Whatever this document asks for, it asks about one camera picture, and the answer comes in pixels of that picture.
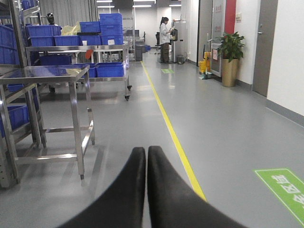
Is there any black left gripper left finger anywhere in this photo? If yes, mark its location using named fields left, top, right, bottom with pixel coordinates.
left=57, top=146, right=146, bottom=228

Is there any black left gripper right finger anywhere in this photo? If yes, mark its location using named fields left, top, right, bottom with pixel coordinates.
left=147, top=145, right=245, bottom=228

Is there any yellow mop bucket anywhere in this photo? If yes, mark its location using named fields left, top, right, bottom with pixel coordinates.
left=198, top=51, right=212, bottom=75

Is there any dark grey cabinet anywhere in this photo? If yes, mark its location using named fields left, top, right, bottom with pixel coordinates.
left=134, top=44, right=143, bottom=62

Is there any potted plant in gold pot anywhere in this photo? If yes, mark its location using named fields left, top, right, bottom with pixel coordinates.
left=216, top=31, right=246, bottom=88

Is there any bare steel table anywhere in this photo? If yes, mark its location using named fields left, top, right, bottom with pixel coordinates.
left=0, top=64, right=96, bottom=181

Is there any steel rack on castors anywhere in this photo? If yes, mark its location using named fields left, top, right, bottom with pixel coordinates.
left=25, top=43, right=133, bottom=102

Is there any person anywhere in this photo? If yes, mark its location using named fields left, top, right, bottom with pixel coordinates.
left=158, top=16, right=173, bottom=64

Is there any steel water dispenser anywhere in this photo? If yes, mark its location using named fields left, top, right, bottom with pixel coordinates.
left=170, top=20, right=189, bottom=64

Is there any grey door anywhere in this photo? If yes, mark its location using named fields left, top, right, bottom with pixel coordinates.
left=251, top=0, right=279, bottom=97

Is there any row of blue bins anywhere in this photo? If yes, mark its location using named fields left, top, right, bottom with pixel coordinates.
left=25, top=13, right=125, bottom=78

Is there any yellow plastic bag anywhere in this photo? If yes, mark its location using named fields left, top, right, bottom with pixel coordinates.
left=61, top=21, right=82, bottom=37

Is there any glass door with posters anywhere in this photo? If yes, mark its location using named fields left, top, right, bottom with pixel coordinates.
left=210, top=0, right=227, bottom=78

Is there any group of blue bins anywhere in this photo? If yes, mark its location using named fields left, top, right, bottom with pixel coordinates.
left=0, top=0, right=40, bottom=138

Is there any grey curtain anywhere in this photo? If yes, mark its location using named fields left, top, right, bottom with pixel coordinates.
left=39, top=0, right=99, bottom=27

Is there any tall steel rack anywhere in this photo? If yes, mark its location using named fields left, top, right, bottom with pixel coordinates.
left=0, top=0, right=47, bottom=190

